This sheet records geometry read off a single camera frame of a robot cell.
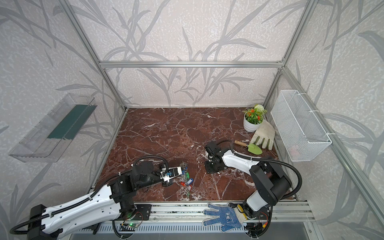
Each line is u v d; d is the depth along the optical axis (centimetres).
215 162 65
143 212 74
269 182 44
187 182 82
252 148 97
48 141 64
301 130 63
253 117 94
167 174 56
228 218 71
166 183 61
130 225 71
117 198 52
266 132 105
